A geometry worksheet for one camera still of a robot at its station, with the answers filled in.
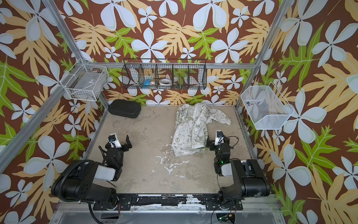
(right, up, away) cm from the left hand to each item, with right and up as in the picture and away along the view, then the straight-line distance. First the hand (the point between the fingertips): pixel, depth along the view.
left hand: (120, 136), depth 88 cm
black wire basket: (+28, +43, +10) cm, 52 cm away
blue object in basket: (+15, +37, +9) cm, 41 cm away
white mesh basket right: (+92, +18, -4) cm, 94 cm away
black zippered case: (-6, +20, +24) cm, 32 cm away
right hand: (+62, 0, +2) cm, 62 cm away
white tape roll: (+28, +38, +11) cm, 48 cm away
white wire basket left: (-21, +35, -2) cm, 41 cm away
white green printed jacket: (+46, +1, +8) cm, 47 cm away
